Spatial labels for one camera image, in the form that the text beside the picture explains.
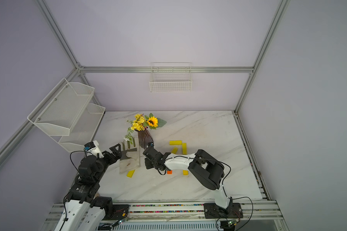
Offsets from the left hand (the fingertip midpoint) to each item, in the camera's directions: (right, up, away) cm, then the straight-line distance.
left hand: (114, 150), depth 76 cm
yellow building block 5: (+5, -16, +11) cm, 20 cm away
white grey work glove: (+2, -10, +17) cm, 20 cm away
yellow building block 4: (+39, -16, +12) cm, 44 cm away
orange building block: (+29, -16, +12) cm, 35 cm away
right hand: (+16, -11, +15) cm, 24 cm away
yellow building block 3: (+32, -4, +22) cm, 39 cm away
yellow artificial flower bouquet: (+13, +15, +4) cm, 20 cm away
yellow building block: (+32, +1, +27) cm, 42 cm away
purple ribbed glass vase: (+13, +5, +15) cm, 21 cm away
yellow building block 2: (+39, -3, +22) cm, 45 cm away
